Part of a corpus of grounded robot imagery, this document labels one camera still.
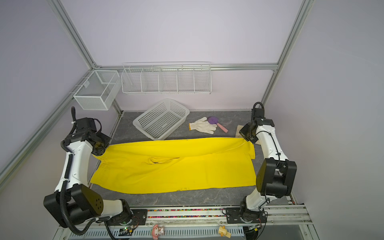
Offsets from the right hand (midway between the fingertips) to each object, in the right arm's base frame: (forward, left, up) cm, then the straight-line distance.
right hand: (244, 134), depth 88 cm
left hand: (-9, +75, +5) cm, 76 cm away
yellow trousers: (-13, +42, -13) cm, 46 cm away
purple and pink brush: (+23, +15, -14) cm, 31 cm away
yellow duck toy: (-46, +17, -10) cm, 50 cm away
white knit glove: (+19, +25, -15) cm, 35 cm away
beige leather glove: (+11, -1, -14) cm, 18 cm away
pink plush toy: (-46, +46, -12) cm, 66 cm away
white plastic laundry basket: (+25, +57, -15) cm, 64 cm away
